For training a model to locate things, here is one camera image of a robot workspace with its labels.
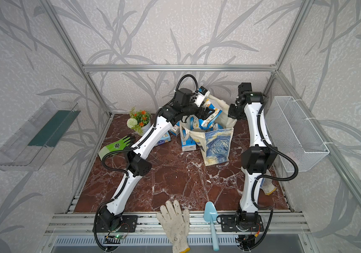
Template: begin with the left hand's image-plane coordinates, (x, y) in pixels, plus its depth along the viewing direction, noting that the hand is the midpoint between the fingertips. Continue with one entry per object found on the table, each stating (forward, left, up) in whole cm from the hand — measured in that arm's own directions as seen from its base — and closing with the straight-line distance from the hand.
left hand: (210, 107), depth 81 cm
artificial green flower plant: (+7, +43, -18) cm, 47 cm away
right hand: (+2, -13, -7) cm, 15 cm away
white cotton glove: (-48, +17, -29) cm, 59 cm away
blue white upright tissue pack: (-5, +12, -24) cm, 28 cm away
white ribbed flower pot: (+3, +39, -23) cm, 45 cm away
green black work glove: (-5, +58, -30) cm, 65 cm away
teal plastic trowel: (-44, 0, -30) cm, 53 cm away
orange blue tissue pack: (-4, +1, -7) cm, 8 cm away
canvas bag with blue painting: (-14, -3, -14) cm, 20 cm away
